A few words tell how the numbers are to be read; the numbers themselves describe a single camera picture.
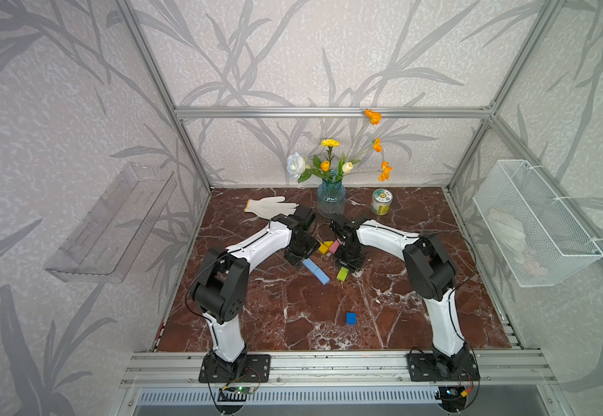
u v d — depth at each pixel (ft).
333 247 3.18
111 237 2.26
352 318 2.66
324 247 3.27
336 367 2.47
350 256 2.70
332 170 3.23
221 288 1.57
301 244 2.48
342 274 3.00
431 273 1.77
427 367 2.37
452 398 2.34
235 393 2.36
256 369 2.38
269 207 3.70
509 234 2.52
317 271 3.06
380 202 3.45
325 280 2.99
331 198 3.34
